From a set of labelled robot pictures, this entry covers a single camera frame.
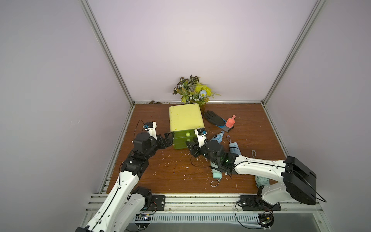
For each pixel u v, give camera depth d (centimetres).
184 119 83
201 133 66
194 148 67
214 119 106
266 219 70
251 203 72
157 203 73
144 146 56
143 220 71
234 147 90
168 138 67
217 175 81
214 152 57
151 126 67
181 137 82
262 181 76
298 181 41
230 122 107
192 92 100
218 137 93
